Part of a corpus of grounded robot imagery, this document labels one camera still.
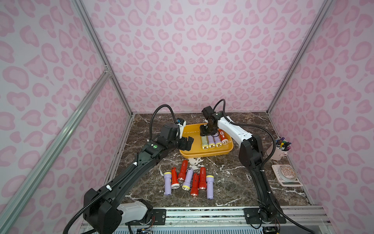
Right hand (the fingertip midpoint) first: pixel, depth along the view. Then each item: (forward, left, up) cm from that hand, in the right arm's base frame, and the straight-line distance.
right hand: (204, 133), depth 99 cm
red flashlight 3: (-31, +2, -3) cm, 31 cm away
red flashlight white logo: (-2, -13, -3) cm, 14 cm away
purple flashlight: (-29, +22, -3) cm, 36 cm away
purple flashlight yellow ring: (-33, +11, -3) cm, 35 cm away
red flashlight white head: (-30, +18, -4) cm, 35 cm away
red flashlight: (-24, +13, -3) cm, 28 cm away
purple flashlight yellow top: (-30, -3, -5) cm, 30 cm away
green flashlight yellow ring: (-7, 0, -4) cm, 8 cm away
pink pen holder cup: (-14, -45, +4) cm, 47 cm away
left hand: (-15, +10, +17) cm, 24 cm away
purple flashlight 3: (-6, -9, -4) cm, 12 cm away
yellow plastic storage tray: (+9, +8, -10) cm, 16 cm away
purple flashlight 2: (-5, -5, -3) cm, 8 cm away
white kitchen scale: (-27, -47, -5) cm, 54 cm away
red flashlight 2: (-35, +6, -4) cm, 35 cm away
